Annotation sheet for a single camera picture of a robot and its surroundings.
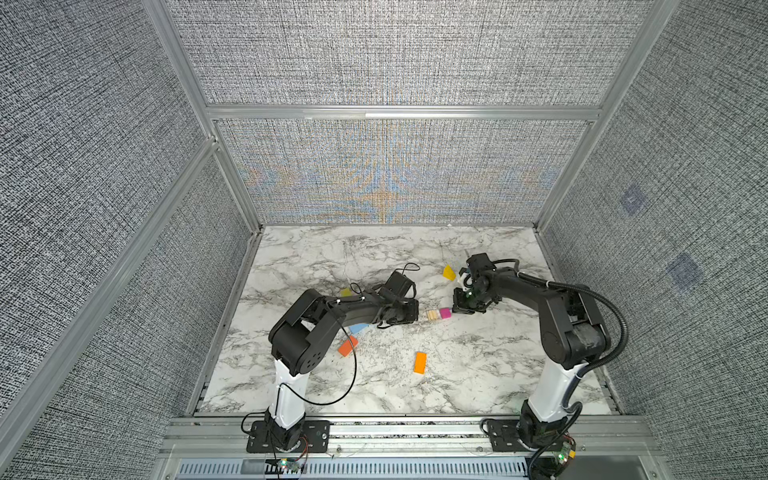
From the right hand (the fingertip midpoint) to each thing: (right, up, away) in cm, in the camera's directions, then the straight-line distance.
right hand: (454, 307), depth 97 cm
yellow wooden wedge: (0, +11, +6) cm, 12 cm away
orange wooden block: (-12, -14, -11) cm, 22 cm away
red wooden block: (-34, -10, -9) cm, 37 cm away
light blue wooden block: (-31, -5, -5) cm, 32 cm away
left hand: (-12, -3, -3) cm, 12 cm away
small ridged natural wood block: (-7, -2, -3) cm, 8 cm away
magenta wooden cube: (-3, -1, -3) cm, 4 cm away
